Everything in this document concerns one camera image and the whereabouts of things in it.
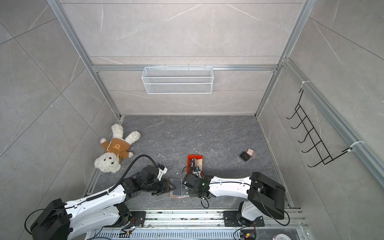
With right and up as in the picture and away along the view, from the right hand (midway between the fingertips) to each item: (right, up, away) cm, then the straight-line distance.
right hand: (193, 190), depth 84 cm
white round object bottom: (+41, -14, -17) cm, 46 cm away
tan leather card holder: (-7, 0, -2) cm, 7 cm away
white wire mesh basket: (-10, +68, +17) cm, 71 cm away
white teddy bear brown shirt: (-49, +22, +9) cm, 54 cm away
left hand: (-9, +5, -6) cm, 12 cm away
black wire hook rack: (+56, +26, -19) cm, 65 cm away
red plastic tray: (-1, +17, +10) cm, 20 cm away
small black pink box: (+35, +17, +11) cm, 40 cm away
